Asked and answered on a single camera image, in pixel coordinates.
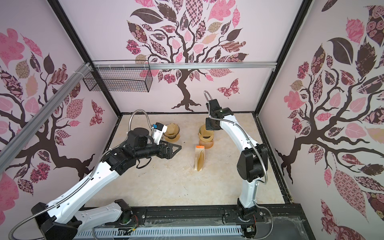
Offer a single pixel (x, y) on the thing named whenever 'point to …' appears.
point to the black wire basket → (119, 76)
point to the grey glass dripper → (172, 136)
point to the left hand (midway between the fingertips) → (175, 148)
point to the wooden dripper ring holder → (173, 140)
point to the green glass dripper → (203, 132)
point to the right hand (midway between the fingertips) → (212, 123)
